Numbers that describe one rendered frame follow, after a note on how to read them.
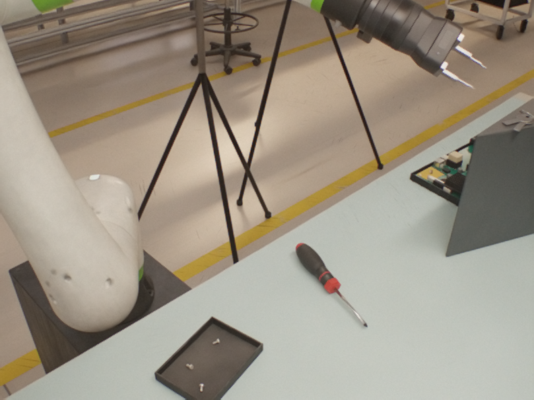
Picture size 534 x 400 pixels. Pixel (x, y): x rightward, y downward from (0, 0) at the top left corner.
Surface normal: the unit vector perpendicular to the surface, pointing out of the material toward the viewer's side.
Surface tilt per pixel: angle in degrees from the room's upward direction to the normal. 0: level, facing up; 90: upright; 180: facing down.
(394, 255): 0
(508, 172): 90
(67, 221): 78
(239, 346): 0
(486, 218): 90
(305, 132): 0
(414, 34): 58
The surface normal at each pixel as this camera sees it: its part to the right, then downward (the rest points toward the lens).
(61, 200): 0.83, 0.11
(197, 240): 0.00, -0.82
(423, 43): -0.12, -0.05
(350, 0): -0.29, 0.36
